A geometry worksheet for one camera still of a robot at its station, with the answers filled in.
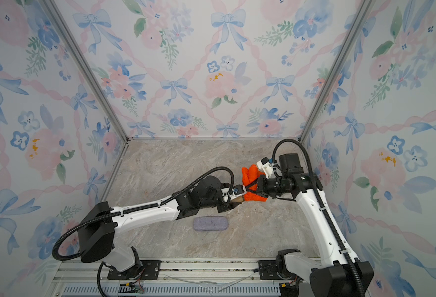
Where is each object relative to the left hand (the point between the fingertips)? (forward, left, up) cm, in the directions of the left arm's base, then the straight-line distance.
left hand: (239, 193), depth 76 cm
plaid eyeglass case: (-4, +1, +2) cm, 4 cm away
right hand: (-1, -3, +5) cm, 6 cm away
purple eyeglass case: (-7, +12, -15) cm, 20 cm away
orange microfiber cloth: (+3, -3, +8) cm, 10 cm away
